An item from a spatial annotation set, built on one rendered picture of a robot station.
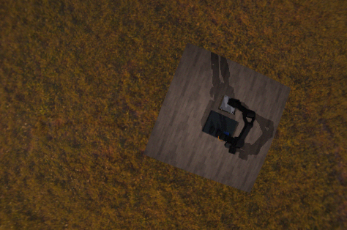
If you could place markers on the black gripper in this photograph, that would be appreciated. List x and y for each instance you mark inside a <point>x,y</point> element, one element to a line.
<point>224,137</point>

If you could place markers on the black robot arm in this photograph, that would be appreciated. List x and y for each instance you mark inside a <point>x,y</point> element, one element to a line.
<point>238,142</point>

